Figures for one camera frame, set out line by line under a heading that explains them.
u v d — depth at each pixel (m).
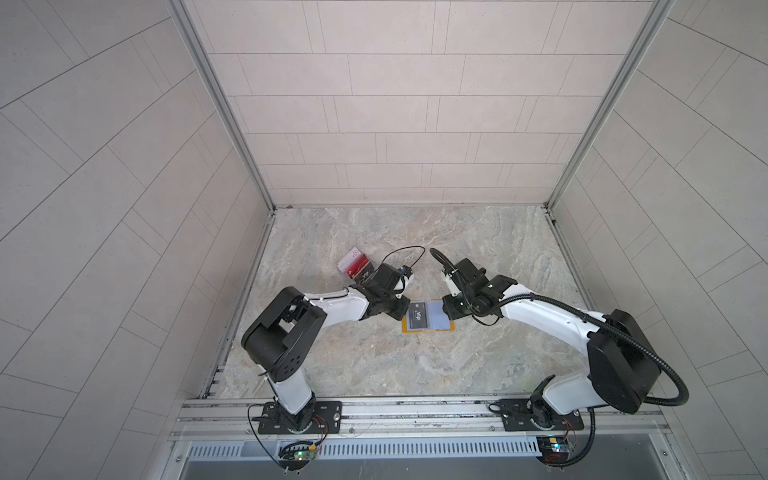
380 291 0.71
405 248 0.74
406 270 0.81
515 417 0.71
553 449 0.68
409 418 0.72
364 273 0.92
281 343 0.45
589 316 0.46
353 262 0.94
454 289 0.69
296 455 0.65
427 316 0.88
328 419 0.70
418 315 0.88
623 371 0.42
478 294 0.63
